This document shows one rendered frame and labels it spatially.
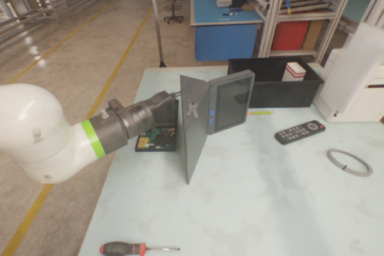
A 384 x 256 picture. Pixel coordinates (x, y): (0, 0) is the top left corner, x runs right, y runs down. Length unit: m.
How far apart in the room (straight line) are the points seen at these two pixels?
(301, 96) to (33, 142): 0.80
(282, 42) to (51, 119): 2.17
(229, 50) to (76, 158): 1.90
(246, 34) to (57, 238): 2.21
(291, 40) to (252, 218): 1.99
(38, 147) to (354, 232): 0.65
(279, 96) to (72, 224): 1.59
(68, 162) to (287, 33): 2.15
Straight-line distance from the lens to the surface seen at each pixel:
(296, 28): 2.33
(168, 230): 0.55
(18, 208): 2.14
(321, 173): 0.71
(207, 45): 2.13
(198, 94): 0.54
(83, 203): 1.89
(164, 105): 0.51
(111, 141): 0.47
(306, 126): 0.81
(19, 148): 0.39
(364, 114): 0.92
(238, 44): 2.17
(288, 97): 0.86
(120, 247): 0.54
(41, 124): 0.37
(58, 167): 0.46
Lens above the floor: 1.52
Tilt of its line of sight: 40 degrees down
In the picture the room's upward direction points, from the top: 3 degrees counter-clockwise
